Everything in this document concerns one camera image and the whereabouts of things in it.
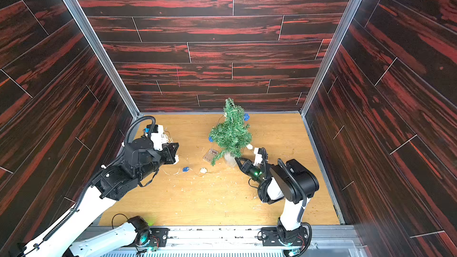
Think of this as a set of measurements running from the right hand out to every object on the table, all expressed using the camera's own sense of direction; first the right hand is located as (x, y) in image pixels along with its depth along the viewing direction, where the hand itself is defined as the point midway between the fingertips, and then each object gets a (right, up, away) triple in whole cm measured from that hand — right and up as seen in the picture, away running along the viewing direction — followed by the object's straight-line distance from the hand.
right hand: (239, 157), depth 89 cm
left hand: (-24, +8, -21) cm, 33 cm away
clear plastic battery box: (-15, 0, +10) cm, 18 cm away
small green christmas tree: (-4, +12, -16) cm, 20 cm away
